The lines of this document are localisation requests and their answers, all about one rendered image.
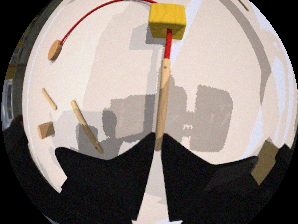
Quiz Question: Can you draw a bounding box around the red string with wooden stick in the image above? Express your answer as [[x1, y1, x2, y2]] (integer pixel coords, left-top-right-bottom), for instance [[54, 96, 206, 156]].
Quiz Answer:
[[60, 0, 173, 151]]

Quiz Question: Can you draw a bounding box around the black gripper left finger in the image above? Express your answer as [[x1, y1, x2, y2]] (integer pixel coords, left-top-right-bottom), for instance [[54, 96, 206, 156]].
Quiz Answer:
[[55, 132, 156, 221]]

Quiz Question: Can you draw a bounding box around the round wooden button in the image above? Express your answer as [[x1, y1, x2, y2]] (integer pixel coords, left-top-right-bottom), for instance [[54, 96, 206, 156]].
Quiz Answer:
[[48, 40, 63, 61]]

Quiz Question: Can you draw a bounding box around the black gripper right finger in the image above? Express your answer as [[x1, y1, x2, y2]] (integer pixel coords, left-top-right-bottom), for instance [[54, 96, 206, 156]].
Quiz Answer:
[[161, 133, 259, 222]]

